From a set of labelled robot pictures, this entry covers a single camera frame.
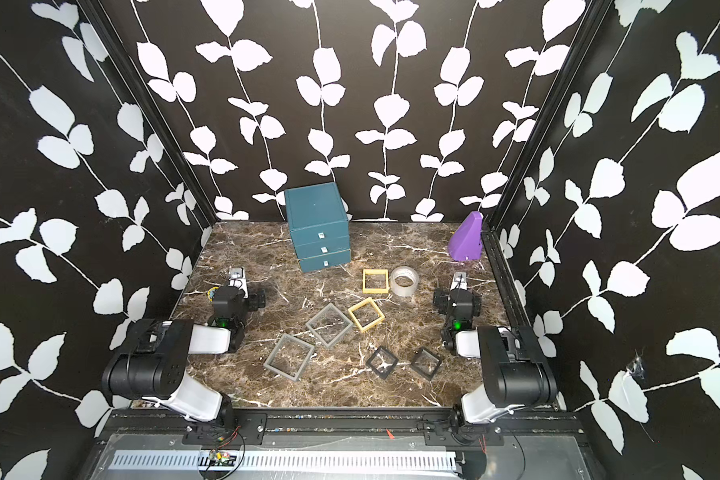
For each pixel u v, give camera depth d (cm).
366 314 95
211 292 98
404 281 103
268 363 84
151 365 45
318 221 94
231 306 72
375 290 101
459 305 71
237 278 80
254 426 74
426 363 86
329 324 93
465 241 103
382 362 86
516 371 46
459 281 84
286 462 70
